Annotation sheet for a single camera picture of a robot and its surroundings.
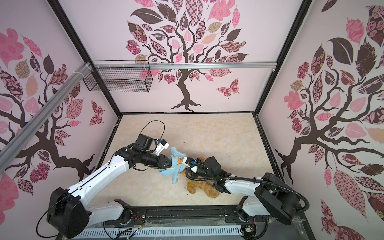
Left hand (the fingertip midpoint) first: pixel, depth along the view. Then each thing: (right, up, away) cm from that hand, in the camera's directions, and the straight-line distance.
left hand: (171, 168), depth 75 cm
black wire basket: (-29, +54, +20) cm, 65 cm away
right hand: (+6, +2, +2) cm, 6 cm away
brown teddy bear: (+18, -10, +3) cm, 21 cm away
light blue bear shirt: (+3, +5, -2) cm, 7 cm away
